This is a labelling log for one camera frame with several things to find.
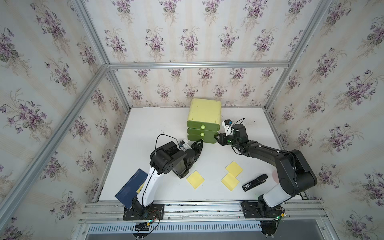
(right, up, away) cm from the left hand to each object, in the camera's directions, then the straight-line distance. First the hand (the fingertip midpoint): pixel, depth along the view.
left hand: (205, 142), depth 94 cm
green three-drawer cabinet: (-2, +15, -10) cm, 18 cm away
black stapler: (+28, -18, -16) cm, 37 cm away
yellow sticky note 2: (+17, -15, -4) cm, 24 cm away
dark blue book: (-43, -25, -16) cm, 52 cm away
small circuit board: (-33, -38, -22) cm, 55 cm away
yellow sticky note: (-7, -20, -10) cm, 23 cm away
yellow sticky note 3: (+13, -20, -11) cm, 27 cm away
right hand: (+8, +4, -2) cm, 9 cm away
